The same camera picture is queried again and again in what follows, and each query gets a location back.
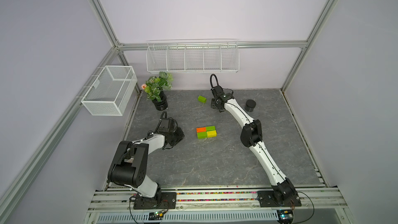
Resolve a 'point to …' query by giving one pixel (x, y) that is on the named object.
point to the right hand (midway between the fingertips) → (215, 103)
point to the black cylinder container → (250, 105)
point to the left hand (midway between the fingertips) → (185, 135)
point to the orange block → (201, 129)
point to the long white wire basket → (193, 56)
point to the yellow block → (211, 134)
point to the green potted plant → (154, 87)
